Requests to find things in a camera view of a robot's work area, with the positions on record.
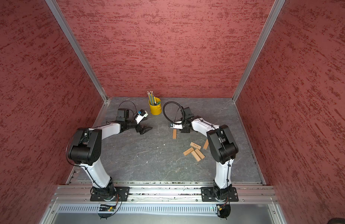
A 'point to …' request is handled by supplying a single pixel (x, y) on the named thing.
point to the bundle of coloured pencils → (152, 99)
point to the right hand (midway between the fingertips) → (182, 125)
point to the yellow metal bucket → (155, 109)
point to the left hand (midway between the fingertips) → (148, 124)
